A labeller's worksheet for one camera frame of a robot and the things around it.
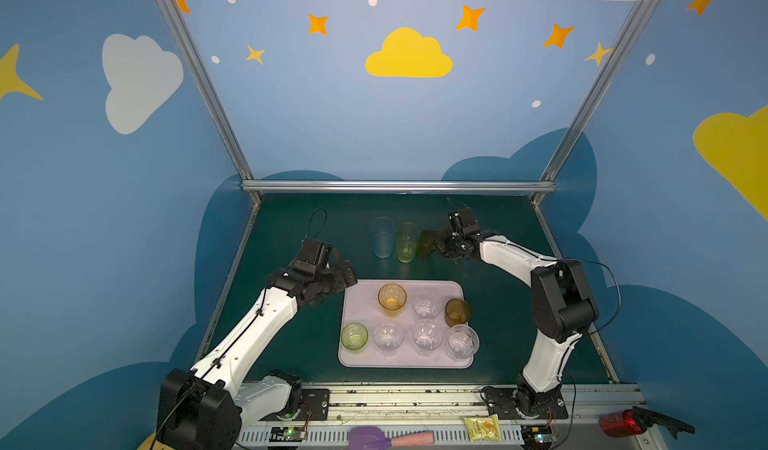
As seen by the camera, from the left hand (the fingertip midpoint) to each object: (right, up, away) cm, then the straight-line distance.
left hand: (348, 279), depth 82 cm
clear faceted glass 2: (+11, -18, +3) cm, 21 cm away
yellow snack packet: (+34, -34, -11) cm, 49 cm away
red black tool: (+64, -26, -20) cm, 72 cm away
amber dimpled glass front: (+32, -11, +7) cm, 34 cm away
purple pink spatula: (+8, -36, -11) cm, 39 cm away
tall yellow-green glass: (+1, -17, +3) cm, 17 cm away
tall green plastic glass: (+18, +11, +20) cm, 29 cm away
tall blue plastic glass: (+10, +12, +18) cm, 24 cm away
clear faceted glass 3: (+23, -17, +4) cm, 29 cm away
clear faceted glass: (+23, -10, +7) cm, 26 cm away
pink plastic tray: (+16, -14, +5) cm, 22 cm away
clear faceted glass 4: (+33, -19, +2) cm, 38 cm away
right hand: (+27, +10, +15) cm, 32 cm away
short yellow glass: (+12, -8, +10) cm, 17 cm away
